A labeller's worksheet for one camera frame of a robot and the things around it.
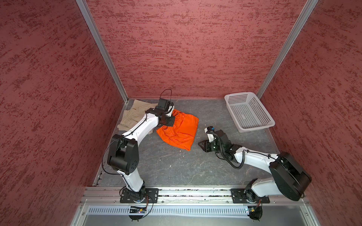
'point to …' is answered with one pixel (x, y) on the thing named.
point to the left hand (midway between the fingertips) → (170, 123)
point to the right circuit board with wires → (255, 212)
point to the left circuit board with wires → (136, 213)
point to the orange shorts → (183, 133)
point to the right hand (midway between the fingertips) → (199, 146)
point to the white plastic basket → (248, 112)
